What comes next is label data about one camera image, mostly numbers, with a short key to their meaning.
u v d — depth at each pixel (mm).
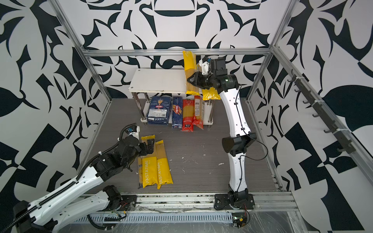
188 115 986
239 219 709
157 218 648
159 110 965
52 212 424
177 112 991
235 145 525
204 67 698
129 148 544
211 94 714
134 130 649
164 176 796
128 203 727
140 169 824
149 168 819
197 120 945
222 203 741
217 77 575
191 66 773
